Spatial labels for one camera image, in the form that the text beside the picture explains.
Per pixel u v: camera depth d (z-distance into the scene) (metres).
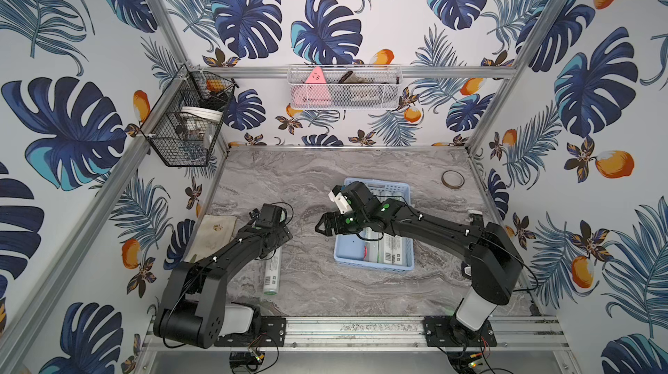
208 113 0.80
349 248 0.87
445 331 0.73
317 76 0.89
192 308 0.42
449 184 1.10
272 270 0.82
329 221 0.72
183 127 0.92
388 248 0.88
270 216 0.72
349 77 0.91
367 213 0.64
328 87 0.92
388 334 0.76
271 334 0.74
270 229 0.70
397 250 0.87
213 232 0.95
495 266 0.45
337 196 0.76
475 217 0.97
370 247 0.88
